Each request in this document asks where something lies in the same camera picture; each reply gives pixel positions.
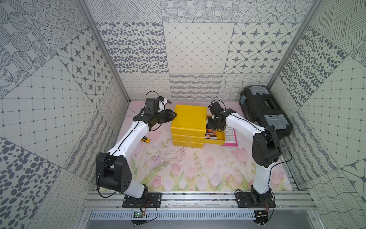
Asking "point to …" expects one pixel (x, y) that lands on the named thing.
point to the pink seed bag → (230, 138)
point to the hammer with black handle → (169, 101)
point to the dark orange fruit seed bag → (211, 131)
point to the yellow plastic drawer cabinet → (188, 126)
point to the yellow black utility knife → (145, 139)
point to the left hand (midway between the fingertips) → (175, 113)
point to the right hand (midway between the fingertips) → (211, 127)
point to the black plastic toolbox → (257, 104)
